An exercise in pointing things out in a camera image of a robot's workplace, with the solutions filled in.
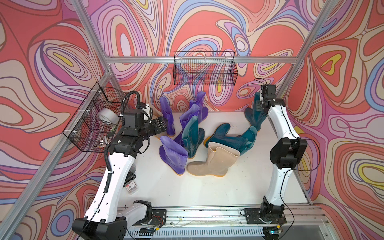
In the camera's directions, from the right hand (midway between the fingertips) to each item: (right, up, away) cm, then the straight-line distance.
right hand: (265, 106), depth 92 cm
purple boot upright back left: (-60, -10, 0) cm, 60 cm away
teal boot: (-3, -7, +8) cm, 11 cm away
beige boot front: (-32, -29, -18) cm, 47 cm away
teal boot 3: (-15, -16, -15) cm, 27 cm away
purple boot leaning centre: (-45, -3, -1) cm, 45 cm away
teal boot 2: (-28, -19, +3) cm, 34 cm away
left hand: (-59, -10, -22) cm, 64 cm away
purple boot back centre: (-37, +1, +31) cm, 48 cm away
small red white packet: (-80, -46, -11) cm, 93 cm away
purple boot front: (-54, -27, -20) cm, 64 cm away
